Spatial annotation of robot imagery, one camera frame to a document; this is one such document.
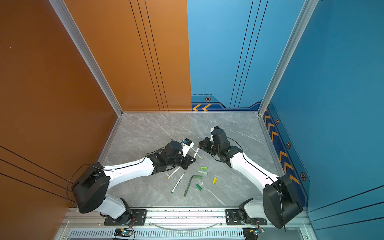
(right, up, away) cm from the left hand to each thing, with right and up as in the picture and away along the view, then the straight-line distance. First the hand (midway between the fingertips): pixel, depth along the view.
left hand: (196, 157), depth 82 cm
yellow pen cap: (+10, -14, +3) cm, 17 cm away
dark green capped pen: (0, -12, +5) cm, 13 cm away
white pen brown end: (0, +3, 0) cm, 3 cm away
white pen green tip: (-11, -15, +2) cm, 18 cm away
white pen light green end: (+2, -2, +12) cm, 12 cm away
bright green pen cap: (+4, -8, +8) cm, 12 cm away
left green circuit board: (-35, -33, -11) cm, 50 cm away
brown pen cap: (+1, +6, 0) cm, 6 cm away
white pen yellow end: (-13, -10, +6) cm, 17 cm away
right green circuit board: (+26, -33, -13) cm, 44 cm away
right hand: (+1, +8, +1) cm, 8 cm away
